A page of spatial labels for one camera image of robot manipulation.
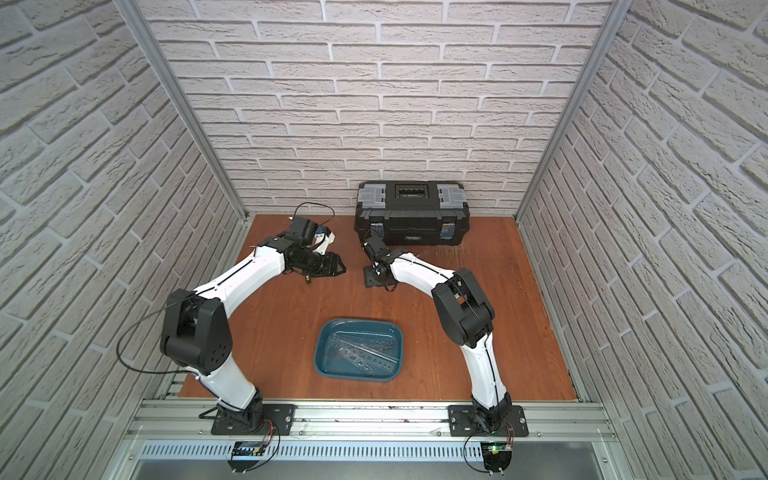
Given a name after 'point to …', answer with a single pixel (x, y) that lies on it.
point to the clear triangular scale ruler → (365, 348)
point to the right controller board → (496, 455)
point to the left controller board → (246, 448)
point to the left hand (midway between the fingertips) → (343, 265)
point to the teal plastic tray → (383, 335)
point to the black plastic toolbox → (412, 212)
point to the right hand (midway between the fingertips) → (380, 277)
